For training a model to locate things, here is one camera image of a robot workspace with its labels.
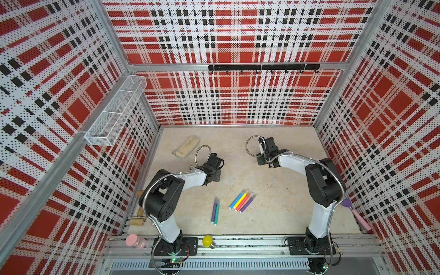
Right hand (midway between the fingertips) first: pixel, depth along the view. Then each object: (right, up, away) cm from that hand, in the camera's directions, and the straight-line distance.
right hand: (264, 157), depth 100 cm
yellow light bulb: (-30, -34, -27) cm, 53 cm away
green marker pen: (-27, -26, -16) cm, 41 cm away
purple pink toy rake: (+41, -22, -12) cm, 48 cm away
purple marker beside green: (-29, -25, -16) cm, 41 cm away
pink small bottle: (-59, -34, -29) cm, 74 cm away
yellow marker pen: (-15, -20, -13) cm, 29 cm away
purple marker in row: (-8, -19, -11) cm, 24 cm away
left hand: (-29, -8, -3) cm, 31 cm away
